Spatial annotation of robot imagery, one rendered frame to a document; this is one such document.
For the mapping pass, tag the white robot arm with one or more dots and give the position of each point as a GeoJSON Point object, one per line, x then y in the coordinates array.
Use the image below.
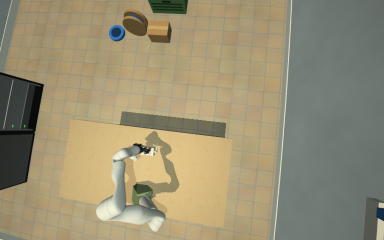
{"type": "Point", "coordinates": [114, 208]}

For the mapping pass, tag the white power strip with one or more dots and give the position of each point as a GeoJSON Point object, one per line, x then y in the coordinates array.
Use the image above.
{"type": "Point", "coordinates": [151, 152]}

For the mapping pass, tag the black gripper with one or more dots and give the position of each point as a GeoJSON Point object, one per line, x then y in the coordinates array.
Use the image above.
{"type": "Point", "coordinates": [142, 149]}

